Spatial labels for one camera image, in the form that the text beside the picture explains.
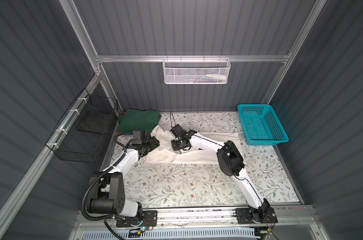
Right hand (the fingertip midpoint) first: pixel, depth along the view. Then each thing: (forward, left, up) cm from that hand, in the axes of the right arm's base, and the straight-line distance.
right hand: (175, 146), depth 100 cm
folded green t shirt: (+20, +31, +6) cm, 38 cm away
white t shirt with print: (-4, +7, +1) cm, 8 cm away
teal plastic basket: (+19, -63, -2) cm, 66 cm away
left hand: (-3, +12, +9) cm, 15 cm away
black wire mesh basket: (-9, +44, +28) cm, 53 cm away
